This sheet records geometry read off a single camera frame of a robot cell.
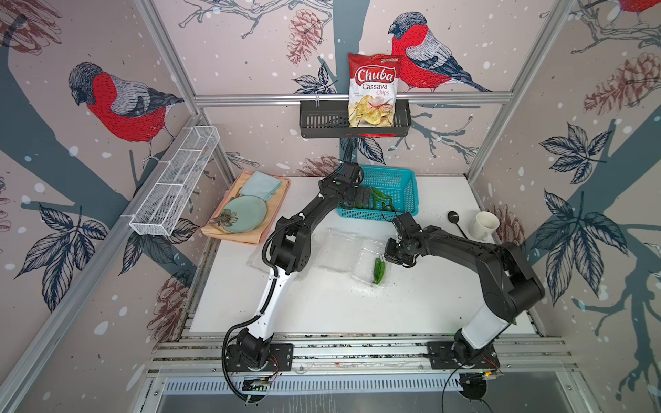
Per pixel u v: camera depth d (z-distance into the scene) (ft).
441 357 2.39
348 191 2.51
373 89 2.77
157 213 2.31
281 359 2.40
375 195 3.74
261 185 3.86
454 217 3.44
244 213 3.54
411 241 2.30
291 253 2.04
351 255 3.21
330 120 3.50
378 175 3.74
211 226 3.37
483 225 3.05
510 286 1.54
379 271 2.96
